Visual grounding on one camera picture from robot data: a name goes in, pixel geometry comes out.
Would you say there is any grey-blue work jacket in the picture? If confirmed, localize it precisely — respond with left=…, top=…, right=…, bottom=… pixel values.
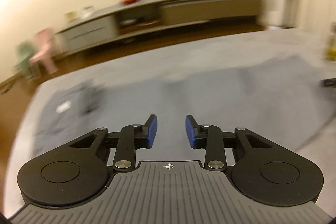
left=33, top=56, right=335, bottom=160

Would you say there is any white clothes iron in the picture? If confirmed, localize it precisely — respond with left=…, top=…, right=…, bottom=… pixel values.
left=81, top=6, right=95, bottom=19

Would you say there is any grey bed cover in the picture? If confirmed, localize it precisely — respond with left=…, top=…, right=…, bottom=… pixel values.
left=3, top=29, right=335, bottom=217

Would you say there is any long grey TV cabinet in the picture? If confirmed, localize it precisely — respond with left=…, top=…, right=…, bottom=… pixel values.
left=58, top=0, right=263, bottom=53

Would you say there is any pink plastic child chair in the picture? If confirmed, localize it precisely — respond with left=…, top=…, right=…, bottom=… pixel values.
left=29, top=28, right=58, bottom=78

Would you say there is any yellow cup on cabinet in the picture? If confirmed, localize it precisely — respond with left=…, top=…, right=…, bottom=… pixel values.
left=64, top=11, right=77, bottom=22

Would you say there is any green plastic child chair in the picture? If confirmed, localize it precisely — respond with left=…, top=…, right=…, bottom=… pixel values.
left=15, top=40, right=38, bottom=80

